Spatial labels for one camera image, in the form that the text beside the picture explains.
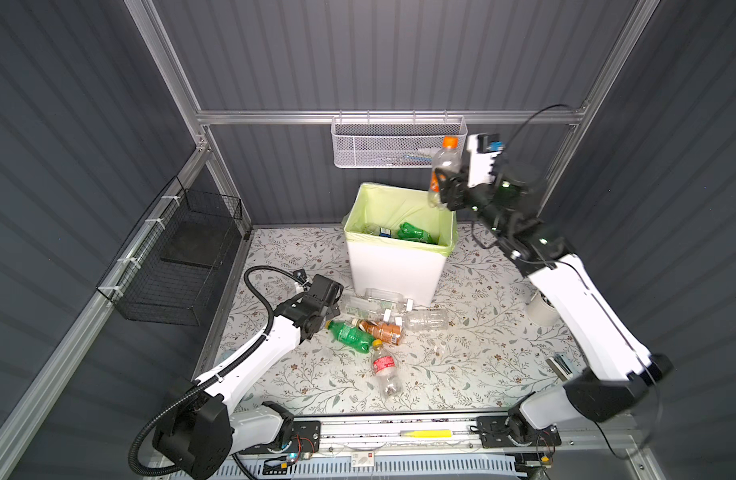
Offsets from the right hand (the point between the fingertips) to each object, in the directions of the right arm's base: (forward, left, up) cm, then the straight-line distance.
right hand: (451, 170), depth 62 cm
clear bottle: (-6, +19, -48) cm, 52 cm away
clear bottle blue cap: (+16, +17, -34) cm, 41 cm away
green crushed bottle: (+13, +6, -32) cm, 35 cm away
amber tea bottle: (-16, +14, -44) cm, 49 cm away
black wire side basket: (-10, +68, -20) cm, 71 cm away
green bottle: (-17, +24, -44) cm, 53 cm away
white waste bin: (-5, +9, -21) cm, 23 cm away
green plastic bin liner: (+17, +12, -24) cm, 32 cm away
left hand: (-11, +34, -37) cm, 51 cm away
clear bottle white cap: (-12, +2, -45) cm, 46 cm away
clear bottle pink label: (-25, +15, -44) cm, 53 cm away
